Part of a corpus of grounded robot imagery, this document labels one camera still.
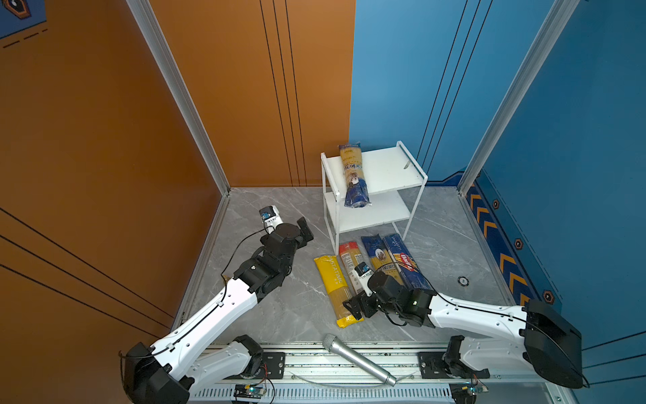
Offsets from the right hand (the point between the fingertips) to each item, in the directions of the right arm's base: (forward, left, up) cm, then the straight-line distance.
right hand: (354, 297), depth 80 cm
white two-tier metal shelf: (+25, -12, +28) cm, 39 cm away
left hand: (+16, +18, +20) cm, 31 cm away
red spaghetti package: (+17, 0, -3) cm, 17 cm away
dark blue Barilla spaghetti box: (+9, -22, -3) cm, 24 cm away
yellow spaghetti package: (+5, +6, -4) cm, 8 cm away
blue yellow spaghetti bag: (+17, -11, -4) cm, 20 cm away
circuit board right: (-24, -31, -8) cm, 40 cm away
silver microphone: (-13, +6, -4) cm, 15 cm away
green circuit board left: (-24, +31, -8) cm, 40 cm away
